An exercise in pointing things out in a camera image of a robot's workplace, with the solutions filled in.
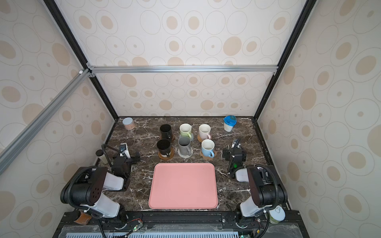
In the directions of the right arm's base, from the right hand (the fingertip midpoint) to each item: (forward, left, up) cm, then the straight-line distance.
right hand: (241, 149), depth 94 cm
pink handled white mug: (+13, +24, +2) cm, 27 cm away
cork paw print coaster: (-5, +21, -5) cm, 22 cm away
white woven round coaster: (-4, +36, -5) cm, 37 cm away
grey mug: (-3, +35, +6) cm, 36 cm away
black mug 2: (-2, +49, +4) cm, 49 cm away
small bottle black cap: (-11, +85, +6) cm, 86 cm away
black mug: (+10, +49, +3) cm, 50 cm away
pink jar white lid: (+18, +80, +2) cm, 82 cm away
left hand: (-5, +67, +5) cm, 67 cm away
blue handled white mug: (-3, +21, +4) cm, 22 cm away
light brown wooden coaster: (-6, +49, -3) cm, 49 cm away
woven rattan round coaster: (+11, +27, -5) cm, 30 cm away
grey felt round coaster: (+11, +32, -3) cm, 34 cm away
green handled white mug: (+13, +36, +2) cm, 39 cm away
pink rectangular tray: (-22, +35, -7) cm, 42 cm away
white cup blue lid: (+21, +6, +3) cm, 22 cm away
